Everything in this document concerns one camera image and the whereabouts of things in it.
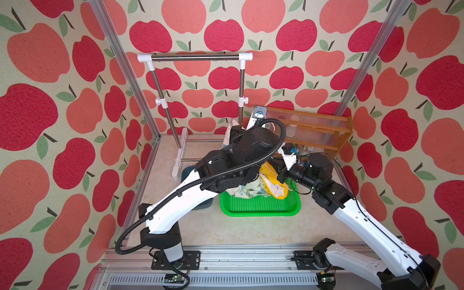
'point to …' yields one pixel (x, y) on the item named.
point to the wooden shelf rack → (313, 129)
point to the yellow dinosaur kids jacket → (267, 183)
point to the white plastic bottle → (291, 130)
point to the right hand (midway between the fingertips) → (271, 161)
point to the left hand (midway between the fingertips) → (259, 134)
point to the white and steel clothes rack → (182, 140)
